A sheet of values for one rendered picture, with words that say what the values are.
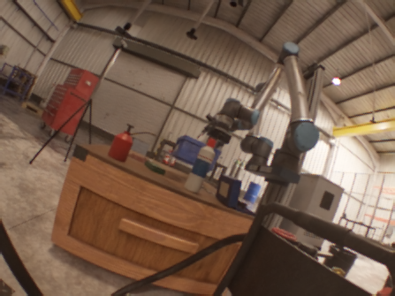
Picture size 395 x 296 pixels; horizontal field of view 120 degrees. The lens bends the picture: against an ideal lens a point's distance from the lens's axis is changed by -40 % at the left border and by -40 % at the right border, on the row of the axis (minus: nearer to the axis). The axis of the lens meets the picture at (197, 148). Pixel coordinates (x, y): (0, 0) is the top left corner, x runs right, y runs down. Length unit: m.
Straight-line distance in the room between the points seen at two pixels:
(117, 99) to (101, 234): 8.70
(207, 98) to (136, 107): 3.34
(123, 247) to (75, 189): 0.28
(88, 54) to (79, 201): 10.63
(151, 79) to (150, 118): 1.91
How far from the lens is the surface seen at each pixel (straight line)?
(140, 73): 9.48
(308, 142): 1.06
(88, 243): 0.81
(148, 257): 0.79
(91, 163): 0.68
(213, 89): 9.24
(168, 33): 10.68
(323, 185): 1.45
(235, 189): 0.74
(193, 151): 0.88
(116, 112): 9.11
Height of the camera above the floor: 0.57
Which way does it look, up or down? 5 degrees up
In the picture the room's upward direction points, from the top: 24 degrees clockwise
